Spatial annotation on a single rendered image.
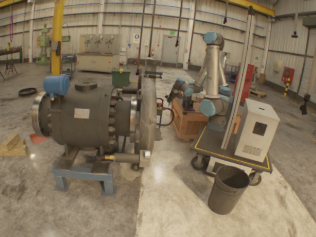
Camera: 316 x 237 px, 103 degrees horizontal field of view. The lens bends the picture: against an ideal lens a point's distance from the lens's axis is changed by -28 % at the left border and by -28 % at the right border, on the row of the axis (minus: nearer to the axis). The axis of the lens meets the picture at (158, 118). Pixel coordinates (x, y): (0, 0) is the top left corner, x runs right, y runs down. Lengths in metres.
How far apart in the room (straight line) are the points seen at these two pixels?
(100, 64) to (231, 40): 9.15
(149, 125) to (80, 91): 0.66
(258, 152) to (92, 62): 7.16
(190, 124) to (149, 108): 1.29
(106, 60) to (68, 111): 6.19
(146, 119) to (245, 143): 1.04
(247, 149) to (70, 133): 1.67
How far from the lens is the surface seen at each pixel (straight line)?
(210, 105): 1.50
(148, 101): 1.32
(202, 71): 1.75
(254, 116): 1.74
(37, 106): 1.69
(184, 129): 2.50
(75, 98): 1.50
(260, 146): 1.87
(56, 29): 4.91
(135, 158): 1.37
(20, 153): 2.44
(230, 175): 1.73
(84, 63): 8.12
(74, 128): 1.47
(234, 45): 13.38
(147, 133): 1.31
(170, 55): 12.18
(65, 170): 1.62
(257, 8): 13.97
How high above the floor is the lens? 1.27
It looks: 23 degrees down
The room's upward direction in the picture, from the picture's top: 6 degrees clockwise
